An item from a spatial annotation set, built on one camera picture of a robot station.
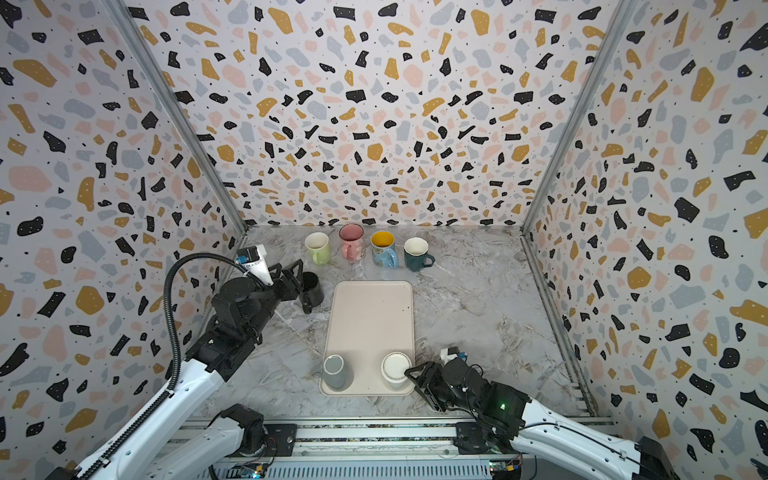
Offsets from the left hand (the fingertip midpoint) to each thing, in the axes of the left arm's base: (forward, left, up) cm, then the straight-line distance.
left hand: (291, 259), depth 71 cm
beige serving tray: (0, -16, -31) cm, 34 cm away
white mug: (-18, -24, -24) cm, 38 cm away
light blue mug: (+21, -21, -24) cm, 38 cm away
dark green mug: (+19, -32, -24) cm, 44 cm away
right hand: (-22, -26, -20) cm, 39 cm away
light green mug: (+28, +3, -26) cm, 38 cm away
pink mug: (+27, -9, -22) cm, 36 cm away
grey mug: (-19, -9, -21) cm, 30 cm away
